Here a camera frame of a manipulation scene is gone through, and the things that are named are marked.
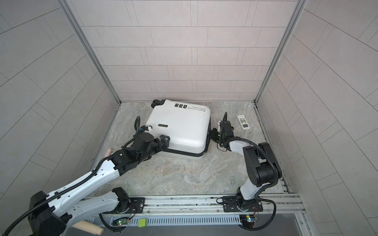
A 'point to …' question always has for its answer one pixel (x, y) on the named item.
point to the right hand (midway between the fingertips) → (207, 133)
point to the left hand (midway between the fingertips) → (169, 140)
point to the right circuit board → (247, 220)
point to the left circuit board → (122, 221)
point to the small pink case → (108, 153)
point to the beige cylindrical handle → (89, 227)
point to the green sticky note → (142, 222)
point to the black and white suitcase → (188, 126)
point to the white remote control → (244, 124)
